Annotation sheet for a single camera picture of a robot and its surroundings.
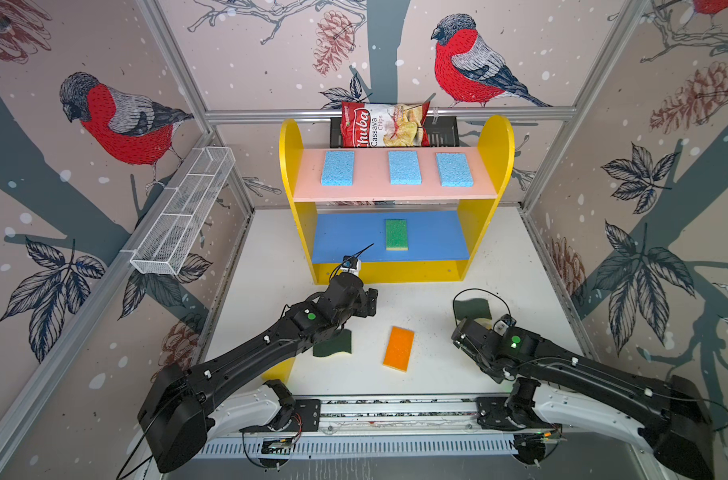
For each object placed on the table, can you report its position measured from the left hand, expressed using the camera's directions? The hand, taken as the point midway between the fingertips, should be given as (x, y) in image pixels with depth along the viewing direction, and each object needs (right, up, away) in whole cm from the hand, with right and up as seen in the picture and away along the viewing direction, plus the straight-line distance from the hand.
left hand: (366, 291), depth 78 cm
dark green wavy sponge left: (-8, -15, +3) cm, 17 cm away
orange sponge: (+9, -17, +5) cm, 20 cm away
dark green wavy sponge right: (+35, -9, +16) cm, 39 cm away
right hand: (+26, -18, +1) cm, 32 cm away
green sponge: (+9, +15, +14) cm, 23 cm away
